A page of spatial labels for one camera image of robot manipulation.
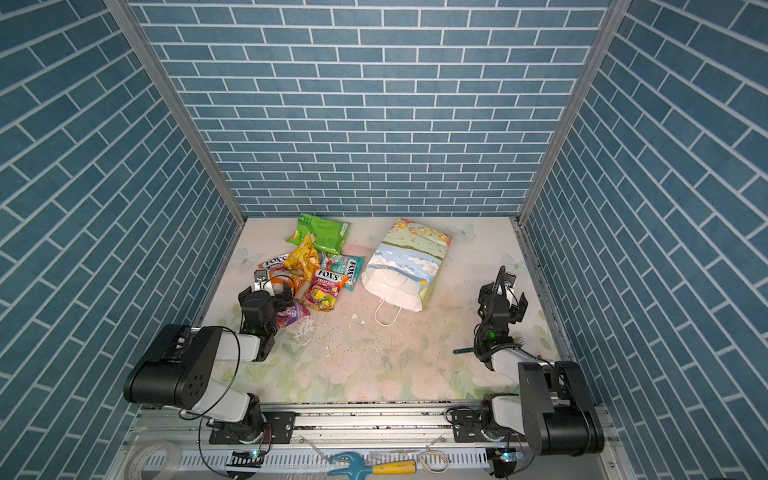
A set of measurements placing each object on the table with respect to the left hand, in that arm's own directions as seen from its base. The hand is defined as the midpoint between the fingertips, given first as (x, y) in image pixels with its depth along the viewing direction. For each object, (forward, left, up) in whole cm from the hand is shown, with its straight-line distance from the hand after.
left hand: (269, 283), depth 92 cm
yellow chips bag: (+10, -10, -1) cm, 14 cm away
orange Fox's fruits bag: (-1, -16, -3) cm, 16 cm away
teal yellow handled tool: (-46, -35, -5) cm, 59 cm away
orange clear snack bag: (-5, -8, +11) cm, 15 cm away
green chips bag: (+22, -14, -2) cm, 27 cm away
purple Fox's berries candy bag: (-9, -7, -4) cm, 12 cm away
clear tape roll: (-45, +20, -6) cm, 50 cm away
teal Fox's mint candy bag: (+9, -24, -4) cm, 26 cm away
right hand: (-5, -72, +5) cm, 73 cm away
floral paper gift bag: (+2, -42, +5) cm, 43 cm away
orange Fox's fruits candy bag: (+11, +2, -4) cm, 12 cm away
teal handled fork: (-19, -60, -7) cm, 63 cm away
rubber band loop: (-46, -46, -5) cm, 65 cm away
